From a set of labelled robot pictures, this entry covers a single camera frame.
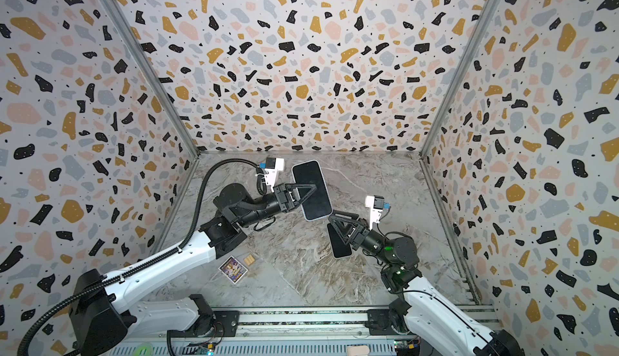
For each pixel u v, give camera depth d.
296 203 0.58
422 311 0.52
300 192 0.60
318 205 0.60
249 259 0.86
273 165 0.60
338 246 0.90
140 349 0.69
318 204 0.60
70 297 0.41
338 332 0.73
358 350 0.69
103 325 0.37
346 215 0.66
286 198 0.55
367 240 0.60
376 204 0.61
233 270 0.83
